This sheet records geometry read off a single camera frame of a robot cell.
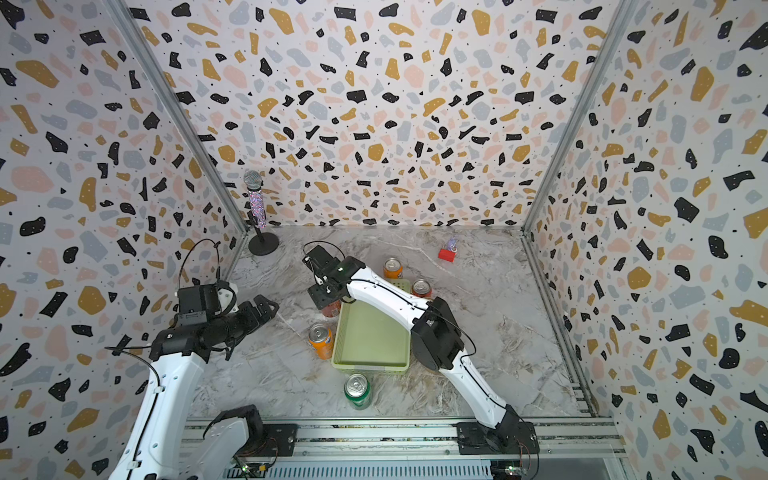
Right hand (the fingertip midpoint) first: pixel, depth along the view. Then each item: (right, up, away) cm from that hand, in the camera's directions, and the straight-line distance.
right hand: (323, 294), depth 88 cm
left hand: (-11, -3, -11) cm, 17 cm away
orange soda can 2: (+2, -11, -8) cm, 14 cm away
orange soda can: (+20, +7, +9) cm, 23 cm away
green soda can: (+13, -21, -17) cm, 30 cm away
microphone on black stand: (-30, +16, +28) cm, 44 cm away
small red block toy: (+40, +11, +25) cm, 49 cm away
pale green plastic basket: (+12, -15, +4) cm, 19 cm away
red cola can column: (+2, -5, +2) cm, 6 cm away
